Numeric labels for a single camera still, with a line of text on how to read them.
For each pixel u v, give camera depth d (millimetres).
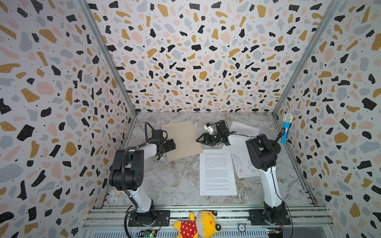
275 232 716
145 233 702
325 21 751
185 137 1049
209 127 975
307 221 752
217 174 900
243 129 1132
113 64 906
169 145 901
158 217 731
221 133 856
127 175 476
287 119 834
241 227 716
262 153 595
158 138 785
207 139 920
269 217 663
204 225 651
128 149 524
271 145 1003
